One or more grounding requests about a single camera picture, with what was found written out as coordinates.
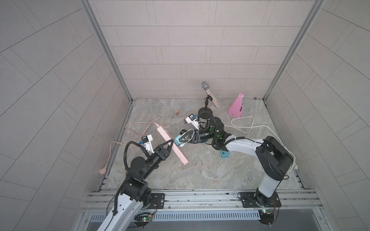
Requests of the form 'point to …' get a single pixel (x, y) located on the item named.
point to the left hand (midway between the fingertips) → (175, 143)
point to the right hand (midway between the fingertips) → (184, 143)
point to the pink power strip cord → (103, 171)
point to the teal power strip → (224, 153)
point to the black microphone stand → (205, 113)
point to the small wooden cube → (177, 112)
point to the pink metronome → (237, 108)
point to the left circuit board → (142, 219)
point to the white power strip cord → (251, 126)
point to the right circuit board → (267, 216)
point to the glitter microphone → (205, 85)
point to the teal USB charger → (177, 141)
